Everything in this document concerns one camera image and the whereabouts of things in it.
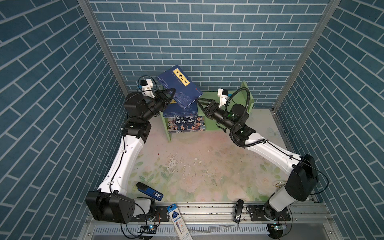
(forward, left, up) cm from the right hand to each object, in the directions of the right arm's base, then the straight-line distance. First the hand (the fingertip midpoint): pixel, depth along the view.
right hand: (195, 100), depth 65 cm
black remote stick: (-33, -23, -41) cm, 58 cm away
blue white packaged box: (-41, +4, -41) cm, 59 cm away
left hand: (+2, +8, +4) cm, 9 cm away
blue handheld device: (-29, +23, -40) cm, 54 cm away
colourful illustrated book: (+8, +12, -28) cm, 31 cm away
